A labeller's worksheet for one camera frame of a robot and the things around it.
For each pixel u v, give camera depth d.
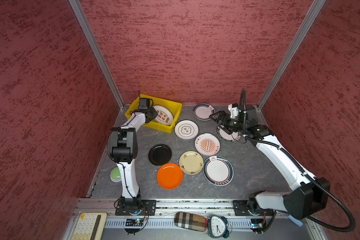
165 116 1.10
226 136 1.00
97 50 0.87
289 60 0.92
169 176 0.83
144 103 0.81
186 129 1.06
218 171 0.86
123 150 0.56
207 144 0.97
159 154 0.92
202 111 1.20
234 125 0.65
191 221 0.68
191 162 0.90
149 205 0.75
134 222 0.71
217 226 0.66
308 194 0.39
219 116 0.68
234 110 0.71
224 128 0.68
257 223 0.71
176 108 1.12
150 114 0.94
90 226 0.67
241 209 0.74
